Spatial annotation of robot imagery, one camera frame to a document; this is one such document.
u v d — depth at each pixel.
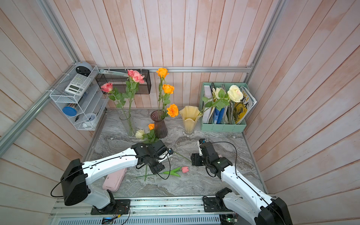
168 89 0.81
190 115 0.93
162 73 0.82
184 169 0.85
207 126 1.03
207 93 0.95
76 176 0.42
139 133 1.00
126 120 0.92
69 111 0.76
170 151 0.72
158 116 0.92
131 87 0.82
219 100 0.76
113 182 0.78
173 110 0.74
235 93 0.67
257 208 0.41
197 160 0.73
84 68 0.80
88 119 0.84
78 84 0.78
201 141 0.75
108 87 0.81
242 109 1.01
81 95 0.76
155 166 0.70
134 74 0.75
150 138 1.00
